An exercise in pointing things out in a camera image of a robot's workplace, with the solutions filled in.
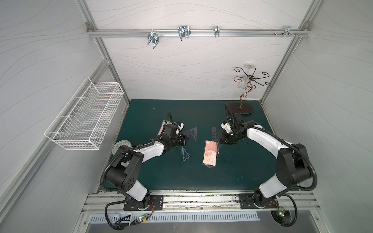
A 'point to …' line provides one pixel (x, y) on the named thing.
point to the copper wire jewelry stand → (245, 108)
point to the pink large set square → (194, 133)
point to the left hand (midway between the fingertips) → (189, 139)
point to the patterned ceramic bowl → (120, 143)
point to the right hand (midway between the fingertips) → (221, 141)
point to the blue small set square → (185, 155)
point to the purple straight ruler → (213, 134)
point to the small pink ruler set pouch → (210, 154)
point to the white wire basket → (83, 123)
